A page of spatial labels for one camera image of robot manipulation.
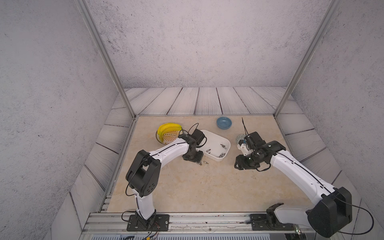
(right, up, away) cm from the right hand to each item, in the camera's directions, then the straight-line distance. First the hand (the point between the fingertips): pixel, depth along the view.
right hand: (239, 165), depth 78 cm
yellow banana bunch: (-43, +20, +28) cm, 55 cm away
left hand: (-21, 0, +10) cm, 23 cm away
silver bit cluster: (-16, +4, +21) cm, 26 cm away
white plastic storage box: (-9, +6, +23) cm, 26 cm away
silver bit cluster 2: (-17, -2, +16) cm, 23 cm away
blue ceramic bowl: (-2, +23, +34) cm, 41 cm away
